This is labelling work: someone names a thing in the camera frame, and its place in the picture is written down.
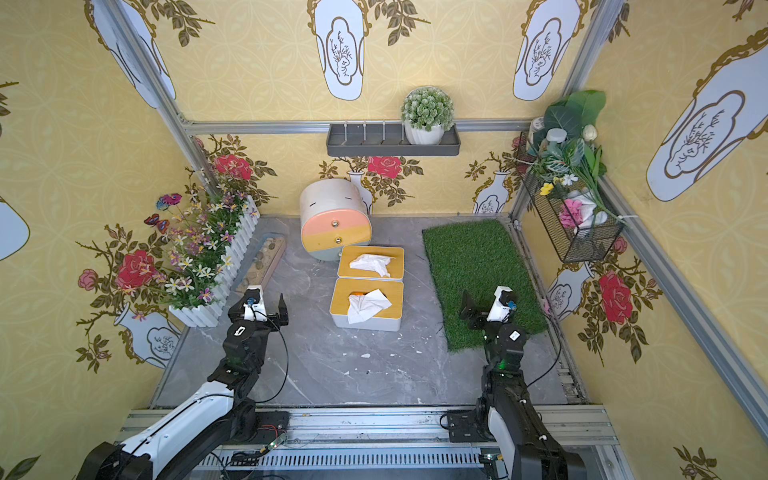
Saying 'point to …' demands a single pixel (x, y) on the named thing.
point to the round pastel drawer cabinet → (334, 212)
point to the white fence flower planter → (204, 237)
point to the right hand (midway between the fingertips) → (496, 293)
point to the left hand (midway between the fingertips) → (252, 297)
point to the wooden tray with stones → (261, 261)
